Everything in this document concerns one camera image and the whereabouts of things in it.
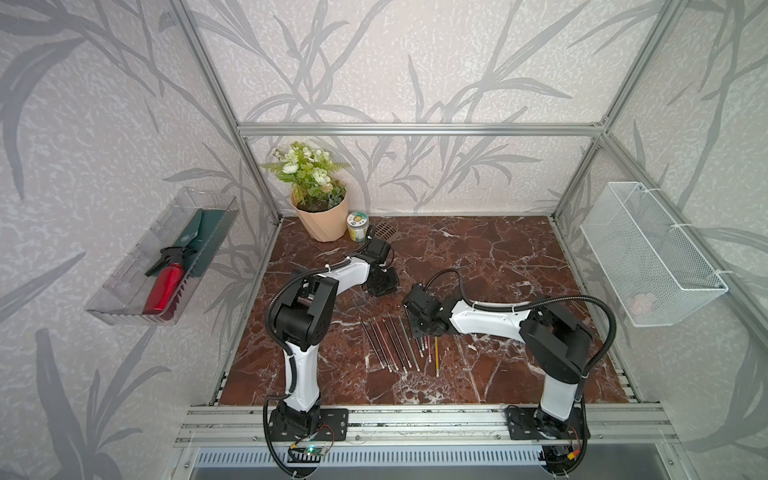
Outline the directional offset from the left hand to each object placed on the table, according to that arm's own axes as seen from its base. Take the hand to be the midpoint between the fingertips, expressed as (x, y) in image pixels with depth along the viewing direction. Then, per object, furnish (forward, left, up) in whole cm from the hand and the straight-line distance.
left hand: (398, 287), depth 98 cm
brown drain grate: (+24, +5, +1) cm, 25 cm away
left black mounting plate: (-40, +18, +9) cm, 45 cm away
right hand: (-12, -5, -1) cm, 13 cm away
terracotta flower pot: (+19, +25, +10) cm, 33 cm away
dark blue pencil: (-17, +6, -2) cm, 18 cm away
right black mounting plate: (-39, -33, 0) cm, 51 cm away
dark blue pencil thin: (-19, +7, -1) cm, 20 cm away
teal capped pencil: (-19, -3, -1) cm, 19 cm away
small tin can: (+23, +15, +6) cm, 28 cm away
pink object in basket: (-17, -60, +22) cm, 66 cm away
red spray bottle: (-19, +47, +33) cm, 61 cm away
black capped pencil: (-24, -1, -1) cm, 24 cm away
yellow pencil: (-17, -12, -1) cm, 20 cm away
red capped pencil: (-19, +3, -1) cm, 19 cm away
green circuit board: (-45, +21, -3) cm, 50 cm away
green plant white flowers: (+22, +27, +30) cm, 46 cm away
